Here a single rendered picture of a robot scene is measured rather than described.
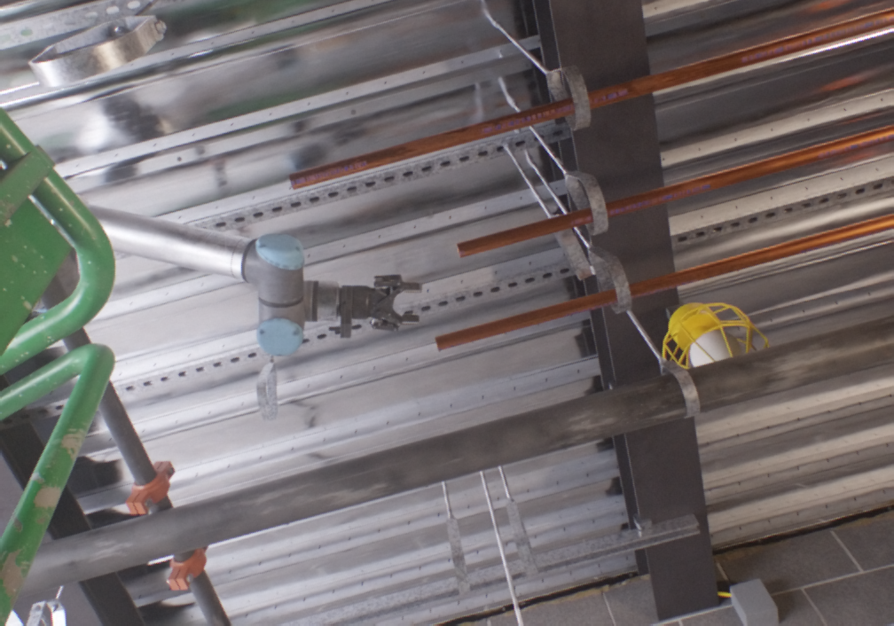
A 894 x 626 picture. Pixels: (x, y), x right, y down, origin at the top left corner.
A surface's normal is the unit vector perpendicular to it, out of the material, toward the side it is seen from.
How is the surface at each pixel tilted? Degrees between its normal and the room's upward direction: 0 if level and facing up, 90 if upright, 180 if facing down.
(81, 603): 180
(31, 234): 90
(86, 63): 167
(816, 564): 90
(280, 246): 92
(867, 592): 90
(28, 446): 180
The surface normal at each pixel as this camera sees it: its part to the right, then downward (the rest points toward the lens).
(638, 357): 0.11, 0.44
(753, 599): -0.24, -0.86
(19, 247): 0.86, -0.49
